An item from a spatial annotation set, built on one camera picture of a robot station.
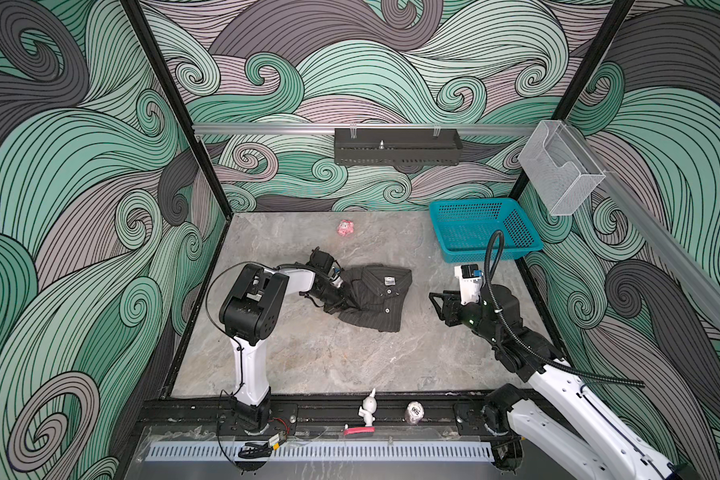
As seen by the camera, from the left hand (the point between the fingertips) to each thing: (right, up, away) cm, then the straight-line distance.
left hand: (359, 307), depth 92 cm
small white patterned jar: (+13, -20, -23) cm, 33 cm away
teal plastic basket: (+41, +26, +22) cm, 54 cm away
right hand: (+20, +7, -17) cm, 27 cm away
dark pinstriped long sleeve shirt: (+5, +4, -1) cm, 7 cm away
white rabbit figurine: (+2, -21, -20) cm, 29 cm away
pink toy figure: (-5, +25, +19) cm, 32 cm away
